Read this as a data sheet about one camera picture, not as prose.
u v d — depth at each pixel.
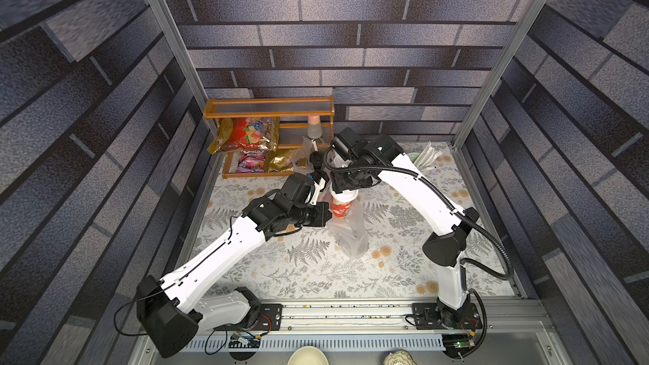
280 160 1.07
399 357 0.67
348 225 0.70
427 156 0.92
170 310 0.38
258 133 0.96
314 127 0.95
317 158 0.91
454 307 0.62
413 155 0.97
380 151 0.50
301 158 0.86
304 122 0.98
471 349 0.69
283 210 0.54
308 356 0.66
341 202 0.75
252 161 1.09
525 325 0.77
